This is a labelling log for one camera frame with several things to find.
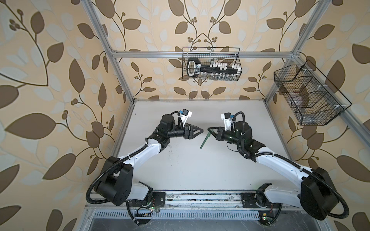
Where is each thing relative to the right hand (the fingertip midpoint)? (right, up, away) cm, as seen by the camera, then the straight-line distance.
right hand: (208, 130), depth 77 cm
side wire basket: (+54, +16, -4) cm, 56 cm away
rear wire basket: (+4, +33, +10) cm, 34 cm away
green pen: (0, -3, 0) cm, 3 cm away
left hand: (-4, +1, -3) cm, 5 cm away
